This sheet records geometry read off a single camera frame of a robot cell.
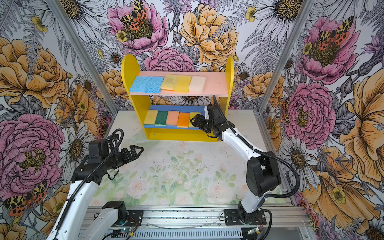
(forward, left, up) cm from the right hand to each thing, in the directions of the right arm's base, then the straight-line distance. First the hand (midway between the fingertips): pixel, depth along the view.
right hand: (193, 126), depth 85 cm
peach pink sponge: (+11, +13, -4) cm, 18 cm away
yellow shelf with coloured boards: (+37, +20, -13) cm, 44 cm away
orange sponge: (+10, +6, -5) cm, 13 cm away
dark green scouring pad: (+12, +20, -5) cm, 24 cm away
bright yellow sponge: (+14, +1, -5) cm, 15 cm away
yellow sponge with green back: (+13, +27, -4) cm, 30 cm away
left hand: (-17, +28, -2) cm, 33 cm away
